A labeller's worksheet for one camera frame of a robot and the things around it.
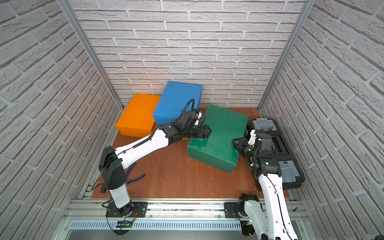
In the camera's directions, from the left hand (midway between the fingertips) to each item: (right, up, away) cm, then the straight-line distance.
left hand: (211, 130), depth 77 cm
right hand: (+12, -6, -2) cm, 14 cm away
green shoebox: (+3, -9, -7) cm, 11 cm away
